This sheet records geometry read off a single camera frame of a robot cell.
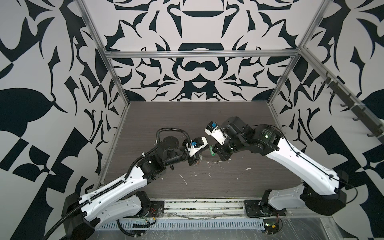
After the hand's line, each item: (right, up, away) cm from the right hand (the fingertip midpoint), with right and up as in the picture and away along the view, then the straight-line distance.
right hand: (213, 149), depth 65 cm
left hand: (-2, +3, 0) cm, 4 cm away
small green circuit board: (+28, -37, +6) cm, 47 cm away
